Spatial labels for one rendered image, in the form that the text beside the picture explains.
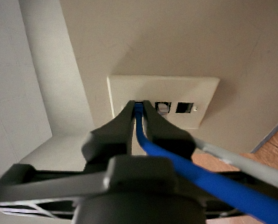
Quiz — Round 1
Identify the tan board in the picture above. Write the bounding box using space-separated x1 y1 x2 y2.
59 0 278 153

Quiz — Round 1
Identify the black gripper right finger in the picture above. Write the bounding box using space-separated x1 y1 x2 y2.
143 100 197 162

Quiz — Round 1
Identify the white wall plate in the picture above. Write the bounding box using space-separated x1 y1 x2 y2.
107 75 220 129

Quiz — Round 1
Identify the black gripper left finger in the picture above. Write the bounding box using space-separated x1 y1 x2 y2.
81 100 135 174

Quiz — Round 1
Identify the white cable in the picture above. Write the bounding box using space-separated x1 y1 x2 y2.
192 136 278 187

